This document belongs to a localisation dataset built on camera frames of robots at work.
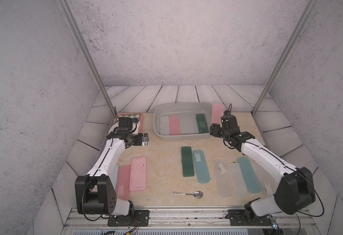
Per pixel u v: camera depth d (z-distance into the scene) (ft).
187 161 3.14
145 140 2.55
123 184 2.73
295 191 1.36
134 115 3.89
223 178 2.85
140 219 2.39
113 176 2.84
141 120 3.96
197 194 2.61
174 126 3.74
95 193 1.36
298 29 2.54
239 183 2.72
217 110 2.98
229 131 2.08
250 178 2.73
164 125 3.66
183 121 3.80
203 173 2.87
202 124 3.69
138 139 2.50
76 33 2.54
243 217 2.37
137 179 2.77
